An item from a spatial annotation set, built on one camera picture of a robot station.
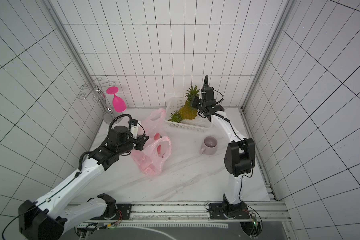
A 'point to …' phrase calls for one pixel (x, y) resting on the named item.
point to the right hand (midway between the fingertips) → (195, 96)
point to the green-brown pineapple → (187, 112)
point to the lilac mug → (209, 146)
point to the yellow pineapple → (177, 117)
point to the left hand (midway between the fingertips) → (146, 140)
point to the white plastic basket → (198, 123)
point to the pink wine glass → (118, 104)
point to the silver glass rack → (96, 89)
